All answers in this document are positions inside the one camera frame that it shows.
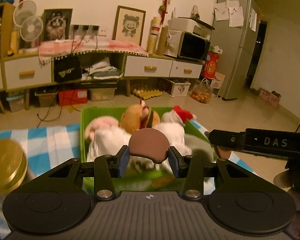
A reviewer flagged grey plush toy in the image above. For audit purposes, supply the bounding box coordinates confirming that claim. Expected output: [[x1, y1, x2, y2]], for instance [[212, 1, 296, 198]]
[[184, 134, 214, 162]]

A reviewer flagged pink plush toy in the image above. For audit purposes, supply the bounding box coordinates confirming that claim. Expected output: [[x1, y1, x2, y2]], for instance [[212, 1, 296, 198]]
[[84, 116, 119, 141]]

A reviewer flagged red white santa plush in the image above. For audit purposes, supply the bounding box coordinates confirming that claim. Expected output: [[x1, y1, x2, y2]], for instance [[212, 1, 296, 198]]
[[153, 106, 194, 155]]

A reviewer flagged brown round plush disc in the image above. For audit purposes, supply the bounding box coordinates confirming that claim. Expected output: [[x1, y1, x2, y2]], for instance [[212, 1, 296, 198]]
[[128, 128, 170, 164]]

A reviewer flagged burger plush toy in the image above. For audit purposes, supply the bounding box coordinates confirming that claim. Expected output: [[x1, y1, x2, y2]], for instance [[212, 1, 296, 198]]
[[119, 99, 160, 134]]

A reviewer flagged green plastic bin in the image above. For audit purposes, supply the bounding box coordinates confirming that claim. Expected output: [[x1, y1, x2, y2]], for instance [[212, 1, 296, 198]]
[[80, 107, 208, 193]]

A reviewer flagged blue white checkered cloth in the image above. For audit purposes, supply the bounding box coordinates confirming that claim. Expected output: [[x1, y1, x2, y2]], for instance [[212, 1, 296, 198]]
[[0, 120, 256, 239]]

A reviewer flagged bag of oranges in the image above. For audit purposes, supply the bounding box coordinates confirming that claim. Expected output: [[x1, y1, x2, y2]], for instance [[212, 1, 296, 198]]
[[190, 78, 213, 104]]

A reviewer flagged white cutout storage box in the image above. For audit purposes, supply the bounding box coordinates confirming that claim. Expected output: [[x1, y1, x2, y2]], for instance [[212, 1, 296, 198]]
[[162, 79, 191, 98]]

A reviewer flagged red box under cabinet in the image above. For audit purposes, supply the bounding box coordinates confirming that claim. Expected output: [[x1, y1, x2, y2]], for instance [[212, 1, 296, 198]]
[[58, 89, 88, 106]]

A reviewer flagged egg carton tray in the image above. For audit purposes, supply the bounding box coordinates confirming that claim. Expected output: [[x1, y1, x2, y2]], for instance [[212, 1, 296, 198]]
[[131, 83, 162, 100]]

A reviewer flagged folded clothes stack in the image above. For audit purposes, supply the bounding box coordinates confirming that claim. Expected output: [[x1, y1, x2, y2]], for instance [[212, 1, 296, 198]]
[[81, 57, 123, 81]]

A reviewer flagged gold lid glass jar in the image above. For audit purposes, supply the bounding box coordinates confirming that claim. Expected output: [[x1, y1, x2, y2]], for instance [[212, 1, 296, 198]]
[[0, 139, 35, 197]]

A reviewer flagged black handbag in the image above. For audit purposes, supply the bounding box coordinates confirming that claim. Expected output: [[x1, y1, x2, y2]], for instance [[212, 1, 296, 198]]
[[53, 56, 82, 83]]

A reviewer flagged red gift box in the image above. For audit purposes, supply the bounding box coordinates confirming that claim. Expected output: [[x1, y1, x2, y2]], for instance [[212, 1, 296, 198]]
[[200, 51, 219, 79]]

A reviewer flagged pink cloth runner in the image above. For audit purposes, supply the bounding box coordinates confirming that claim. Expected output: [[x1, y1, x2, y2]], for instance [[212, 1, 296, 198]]
[[38, 40, 148, 64]]

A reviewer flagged grey refrigerator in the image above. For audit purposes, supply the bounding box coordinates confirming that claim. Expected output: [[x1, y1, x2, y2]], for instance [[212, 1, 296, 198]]
[[211, 0, 260, 100]]

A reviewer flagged wooden white drawer cabinet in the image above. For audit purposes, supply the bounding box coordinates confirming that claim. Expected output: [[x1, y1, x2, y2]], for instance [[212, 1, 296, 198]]
[[0, 1, 202, 112]]

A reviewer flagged stack of paper cups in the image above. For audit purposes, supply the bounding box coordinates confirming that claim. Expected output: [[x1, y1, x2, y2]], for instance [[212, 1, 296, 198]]
[[147, 17, 161, 54]]

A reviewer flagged white printer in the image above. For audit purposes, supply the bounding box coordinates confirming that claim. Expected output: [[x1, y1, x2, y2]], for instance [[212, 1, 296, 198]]
[[168, 17, 215, 36]]

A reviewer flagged framed cartoon girl picture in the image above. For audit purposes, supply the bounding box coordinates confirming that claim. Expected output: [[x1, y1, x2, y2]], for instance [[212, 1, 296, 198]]
[[112, 5, 146, 46]]

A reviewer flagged framed cat picture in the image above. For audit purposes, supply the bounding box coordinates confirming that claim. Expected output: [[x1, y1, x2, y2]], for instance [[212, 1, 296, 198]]
[[40, 9, 72, 42]]

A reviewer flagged white desk fan front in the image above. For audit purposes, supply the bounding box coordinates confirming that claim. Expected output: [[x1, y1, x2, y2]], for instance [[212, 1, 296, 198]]
[[20, 16, 43, 42]]

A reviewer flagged white desk fan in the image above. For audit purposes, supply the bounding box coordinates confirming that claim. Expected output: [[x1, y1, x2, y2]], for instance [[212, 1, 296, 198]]
[[13, 0, 37, 27], [20, 16, 43, 42]]

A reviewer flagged white desk fan rear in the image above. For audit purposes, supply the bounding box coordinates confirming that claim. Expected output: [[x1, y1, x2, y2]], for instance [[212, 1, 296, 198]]
[[13, 0, 37, 27]]

